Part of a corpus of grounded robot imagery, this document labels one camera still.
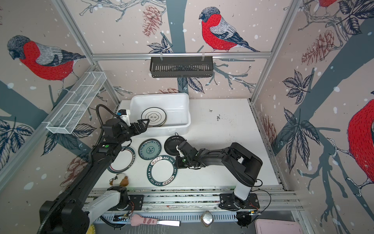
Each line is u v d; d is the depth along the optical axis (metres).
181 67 1.06
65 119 0.71
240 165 0.46
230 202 0.73
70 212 0.37
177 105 1.18
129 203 0.73
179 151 0.71
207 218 0.60
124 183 0.79
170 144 0.96
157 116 1.07
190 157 0.69
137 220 0.67
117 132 0.61
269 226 0.64
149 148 0.93
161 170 0.84
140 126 0.70
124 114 0.70
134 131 0.70
